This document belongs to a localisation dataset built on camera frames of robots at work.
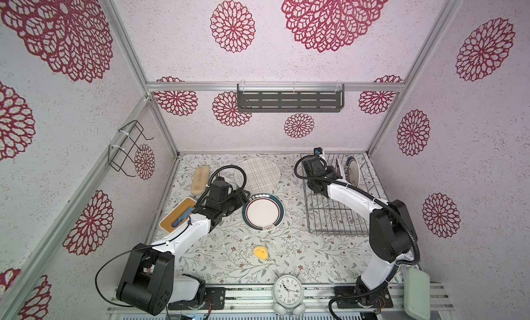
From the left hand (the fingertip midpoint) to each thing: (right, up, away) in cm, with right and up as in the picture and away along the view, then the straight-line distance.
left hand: (247, 197), depth 87 cm
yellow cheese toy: (+6, -22, -4) cm, 23 cm away
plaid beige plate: (+7, +9, +22) cm, 25 cm away
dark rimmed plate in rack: (+52, +11, +17) cm, 56 cm away
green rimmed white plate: (+7, -9, +12) cm, 16 cm away
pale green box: (+63, -32, -13) cm, 71 cm away
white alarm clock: (+16, -32, -16) cm, 39 cm away
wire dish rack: (+36, -10, +7) cm, 38 cm away
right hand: (+34, +13, +3) cm, 37 cm away
